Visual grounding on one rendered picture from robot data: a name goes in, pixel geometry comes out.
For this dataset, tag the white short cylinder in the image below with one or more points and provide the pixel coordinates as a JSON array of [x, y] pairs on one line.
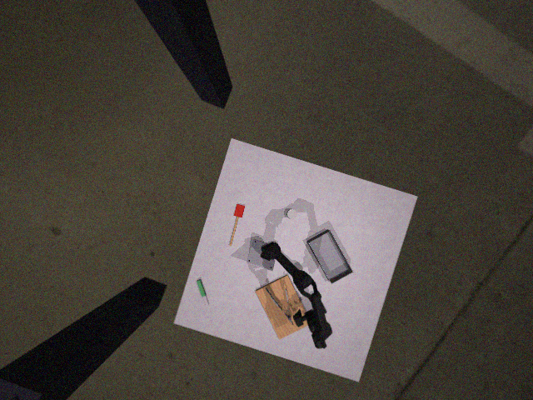
[[291, 213]]

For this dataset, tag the wooden board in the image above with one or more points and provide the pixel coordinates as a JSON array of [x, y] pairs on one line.
[[282, 325]]

